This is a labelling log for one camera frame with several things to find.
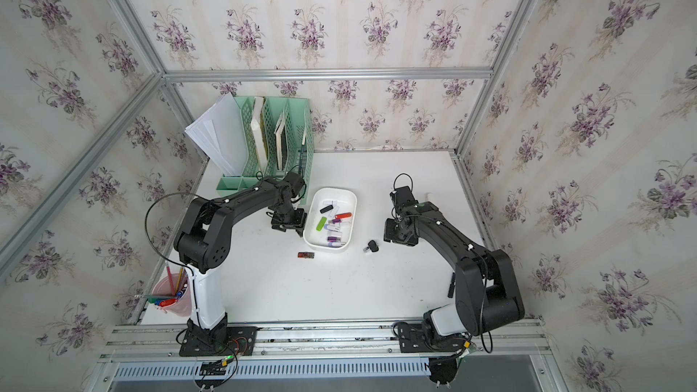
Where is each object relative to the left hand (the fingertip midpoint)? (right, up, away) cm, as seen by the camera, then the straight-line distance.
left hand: (299, 230), depth 95 cm
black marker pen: (+49, -16, -13) cm, 53 cm away
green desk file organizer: (-4, +39, +19) cm, 44 cm away
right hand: (+33, -1, -7) cm, 34 cm away
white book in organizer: (-14, +36, -2) cm, 39 cm away
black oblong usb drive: (+9, +7, +6) cm, 13 cm away
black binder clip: (+25, -4, -5) cm, 26 cm away
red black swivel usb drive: (+3, -7, -5) cm, 10 cm away
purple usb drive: (+13, +3, +3) cm, 13 cm away
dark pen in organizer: (-4, +30, +27) cm, 41 cm away
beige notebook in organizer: (-8, +32, +7) cm, 34 cm away
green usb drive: (+8, +2, +2) cm, 8 cm away
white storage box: (+16, +10, +5) cm, 20 cm away
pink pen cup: (-33, -14, -19) cm, 40 cm away
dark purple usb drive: (+12, -3, -2) cm, 13 cm away
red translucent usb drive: (+16, +4, +4) cm, 17 cm away
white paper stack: (-28, +35, +1) cm, 45 cm away
